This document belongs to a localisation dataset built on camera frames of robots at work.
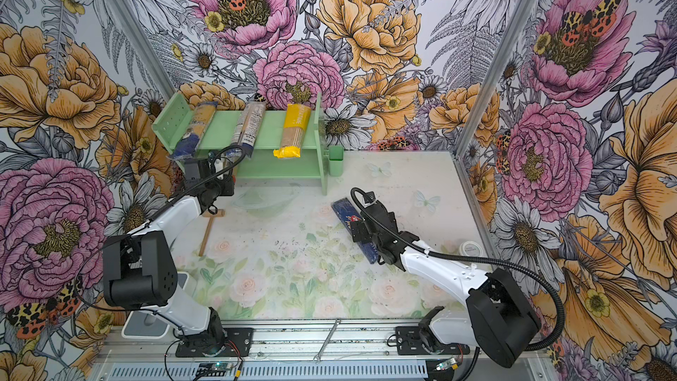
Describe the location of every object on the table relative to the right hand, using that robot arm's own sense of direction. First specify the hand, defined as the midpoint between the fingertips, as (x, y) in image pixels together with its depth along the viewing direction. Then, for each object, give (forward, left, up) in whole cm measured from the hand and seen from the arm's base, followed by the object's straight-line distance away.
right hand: (369, 227), depth 87 cm
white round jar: (-7, -32, -3) cm, 33 cm away
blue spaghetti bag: (+9, +7, -5) cm, 12 cm away
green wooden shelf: (+23, +38, +8) cm, 45 cm away
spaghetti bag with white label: (+25, +39, +21) cm, 51 cm away
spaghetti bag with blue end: (+32, +56, +22) cm, 68 cm away
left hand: (+16, +49, +5) cm, 51 cm away
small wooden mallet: (+6, +57, -8) cm, 58 cm away
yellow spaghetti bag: (+31, +24, +21) cm, 44 cm away
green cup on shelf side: (+38, +11, -5) cm, 40 cm away
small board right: (-36, -18, -10) cm, 42 cm away
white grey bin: (-26, +63, -4) cm, 69 cm away
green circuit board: (-36, +44, -9) cm, 57 cm away
